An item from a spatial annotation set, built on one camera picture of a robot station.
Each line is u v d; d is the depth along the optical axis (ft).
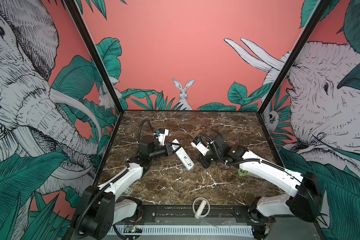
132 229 2.29
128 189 2.58
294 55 2.83
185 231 2.30
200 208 2.41
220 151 1.91
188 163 2.59
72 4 2.25
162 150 2.33
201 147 2.23
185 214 2.46
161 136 2.45
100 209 1.31
